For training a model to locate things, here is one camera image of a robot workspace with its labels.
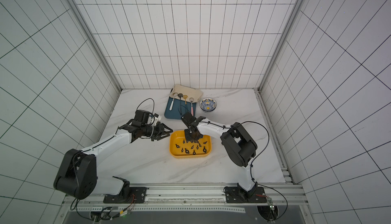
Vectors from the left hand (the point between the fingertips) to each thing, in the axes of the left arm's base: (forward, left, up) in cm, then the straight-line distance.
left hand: (169, 134), depth 83 cm
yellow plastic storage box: (-4, -5, -10) cm, 12 cm away
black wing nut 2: (-2, -3, -11) cm, 11 cm away
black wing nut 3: (-5, -9, -11) cm, 15 cm away
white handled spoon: (+38, +2, -9) cm, 39 cm away
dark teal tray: (+26, 0, -11) cm, 29 cm away
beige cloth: (+39, -14, -9) cm, 42 cm away
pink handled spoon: (+35, -11, -11) cm, 38 cm away
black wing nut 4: (-5, -20, -11) cm, 23 cm away
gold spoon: (+37, -6, -10) cm, 39 cm away
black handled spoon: (+38, -2, -10) cm, 39 cm away
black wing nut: (0, -20, -10) cm, 23 cm away
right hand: (+3, -8, -11) cm, 14 cm away
